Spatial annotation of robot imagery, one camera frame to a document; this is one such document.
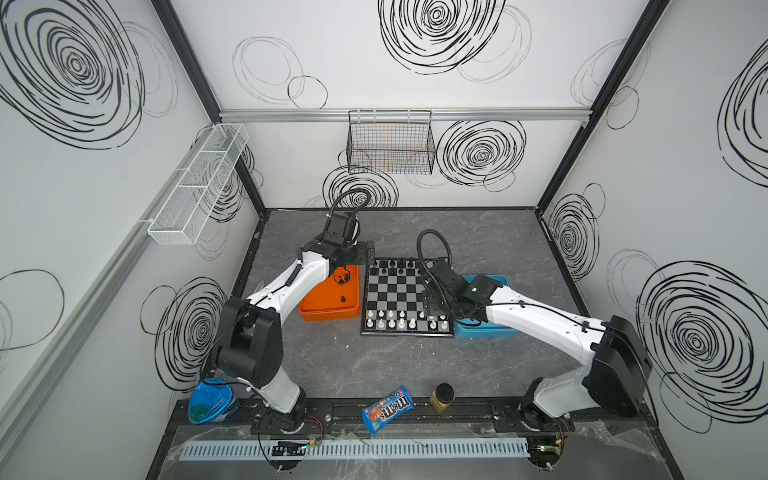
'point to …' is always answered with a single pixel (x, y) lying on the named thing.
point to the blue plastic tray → (467, 328)
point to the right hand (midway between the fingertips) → (430, 303)
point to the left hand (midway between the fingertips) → (363, 249)
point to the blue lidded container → (210, 401)
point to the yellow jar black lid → (442, 396)
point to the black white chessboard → (393, 300)
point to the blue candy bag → (387, 409)
